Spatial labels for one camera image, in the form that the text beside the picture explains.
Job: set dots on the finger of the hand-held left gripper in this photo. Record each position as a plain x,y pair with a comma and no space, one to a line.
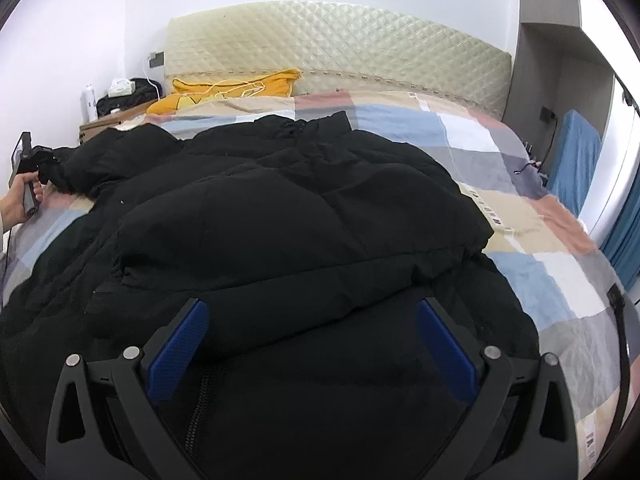
49,167

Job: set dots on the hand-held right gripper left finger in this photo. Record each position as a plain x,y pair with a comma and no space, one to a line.
175,355

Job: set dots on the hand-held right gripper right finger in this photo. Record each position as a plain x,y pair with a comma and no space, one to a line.
450,355

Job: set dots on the black puffer jacket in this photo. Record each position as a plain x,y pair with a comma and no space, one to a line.
300,235

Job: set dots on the person's left hand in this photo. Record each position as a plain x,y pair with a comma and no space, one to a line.
15,210

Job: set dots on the wooden nightstand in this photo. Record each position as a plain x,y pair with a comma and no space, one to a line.
95,130

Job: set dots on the white spray bottle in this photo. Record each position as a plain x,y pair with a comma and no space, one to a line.
90,102

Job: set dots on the white tissue box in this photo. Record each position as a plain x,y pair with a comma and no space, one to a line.
120,87

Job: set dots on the black bag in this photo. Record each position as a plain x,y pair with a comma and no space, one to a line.
140,94

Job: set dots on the checkered patchwork quilt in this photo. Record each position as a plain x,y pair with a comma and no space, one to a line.
540,270

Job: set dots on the blue towel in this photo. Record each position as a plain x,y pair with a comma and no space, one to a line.
575,160

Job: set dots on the yellow pillow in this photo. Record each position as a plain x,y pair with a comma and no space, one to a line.
272,85

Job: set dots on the grey wardrobe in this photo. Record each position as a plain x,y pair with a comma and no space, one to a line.
545,60

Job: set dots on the beige quilted headboard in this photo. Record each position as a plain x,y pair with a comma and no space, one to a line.
350,45

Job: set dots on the wall socket with charger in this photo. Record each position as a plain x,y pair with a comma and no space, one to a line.
156,60

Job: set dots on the black wall switch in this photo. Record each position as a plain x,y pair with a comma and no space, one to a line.
546,113

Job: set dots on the black curtain rail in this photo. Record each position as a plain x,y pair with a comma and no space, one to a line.
627,91

